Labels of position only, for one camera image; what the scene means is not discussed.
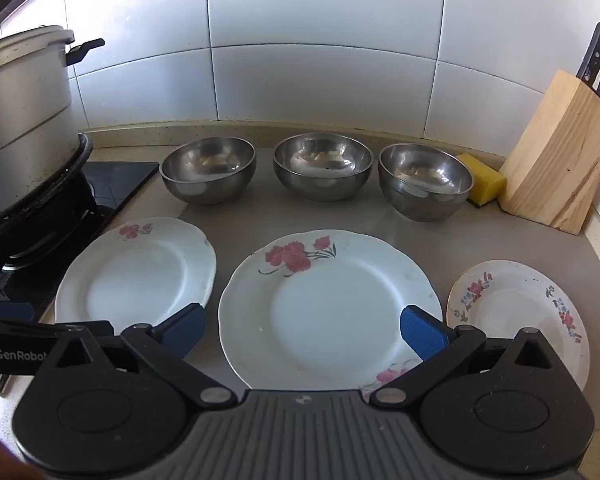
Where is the small floral rimmed plate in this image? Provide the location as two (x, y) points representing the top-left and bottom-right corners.
(446, 260), (590, 388)

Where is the large white floral plate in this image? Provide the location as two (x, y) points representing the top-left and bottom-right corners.
(218, 230), (443, 396)

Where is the steel bowl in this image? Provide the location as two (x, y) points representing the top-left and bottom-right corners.
(377, 142), (475, 222)
(273, 132), (374, 203)
(159, 136), (257, 206)

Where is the black gas stove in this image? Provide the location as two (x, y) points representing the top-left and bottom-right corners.
(0, 133), (158, 322)

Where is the aluminium pressure cooker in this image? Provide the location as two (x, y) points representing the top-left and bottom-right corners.
(0, 25), (105, 216)

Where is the yellow sponge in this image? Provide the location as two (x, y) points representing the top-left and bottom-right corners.
(457, 153), (506, 207)

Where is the wooden knife block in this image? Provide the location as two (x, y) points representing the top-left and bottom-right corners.
(498, 70), (600, 235)

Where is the black handled knife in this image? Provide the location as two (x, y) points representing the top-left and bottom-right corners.
(576, 22), (600, 87)

